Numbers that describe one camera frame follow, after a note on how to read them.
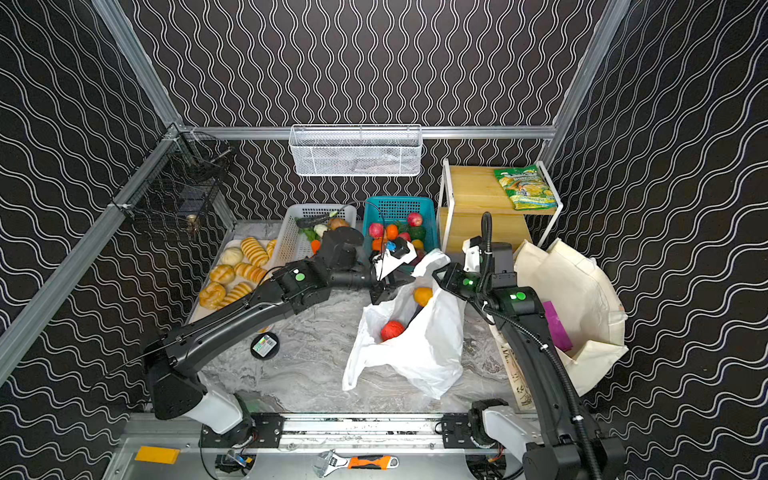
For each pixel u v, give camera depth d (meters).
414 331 0.71
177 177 0.95
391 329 0.86
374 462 0.70
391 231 1.06
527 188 0.80
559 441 0.38
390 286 0.57
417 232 1.11
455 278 0.64
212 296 0.94
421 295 0.91
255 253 1.06
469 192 0.81
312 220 1.13
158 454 0.72
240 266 1.04
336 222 1.13
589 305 0.76
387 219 1.10
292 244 1.12
